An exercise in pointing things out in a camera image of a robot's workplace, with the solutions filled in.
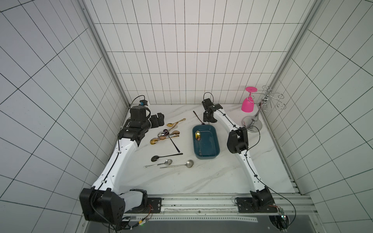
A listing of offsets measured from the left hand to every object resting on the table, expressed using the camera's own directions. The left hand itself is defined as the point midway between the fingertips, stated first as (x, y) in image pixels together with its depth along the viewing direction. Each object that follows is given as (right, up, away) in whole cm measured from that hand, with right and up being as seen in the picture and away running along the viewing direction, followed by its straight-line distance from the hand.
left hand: (155, 119), depth 79 cm
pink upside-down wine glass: (+60, +10, +18) cm, 63 cm away
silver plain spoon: (-2, -11, +23) cm, 25 cm away
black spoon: (-3, -25, +11) cm, 27 cm away
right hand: (+30, 0, +31) cm, 43 cm away
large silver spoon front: (+19, -27, +6) cm, 34 cm away
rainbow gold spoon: (+25, -11, +19) cm, 33 cm away
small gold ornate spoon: (+5, -4, +27) cm, 28 cm away
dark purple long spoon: (+29, -3, +27) cm, 40 cm away
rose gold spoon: (+8, -10, +23) cm, 27 cm away
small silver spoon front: (+6, -26, +7) cm, 28 cm away
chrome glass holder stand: (+65, -3, +25) cm, 70 cm away
